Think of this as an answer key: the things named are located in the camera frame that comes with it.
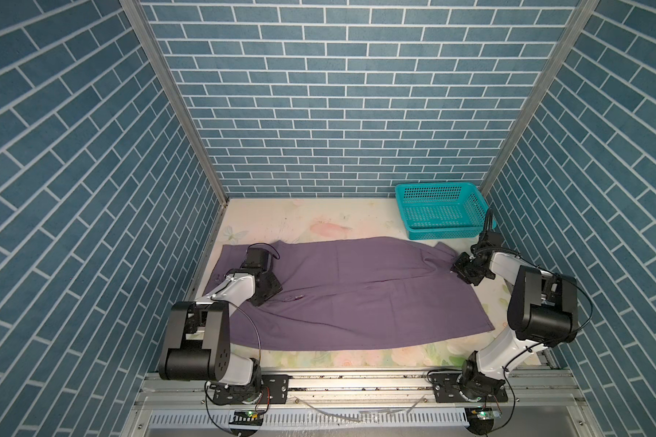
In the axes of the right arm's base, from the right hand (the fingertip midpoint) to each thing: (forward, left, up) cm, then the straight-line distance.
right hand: (454, 266), depth 97 cm
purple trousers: (-13, +38, +1) cm, 40 cm away
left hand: (-14, +63, 0) cm, 64 cm away
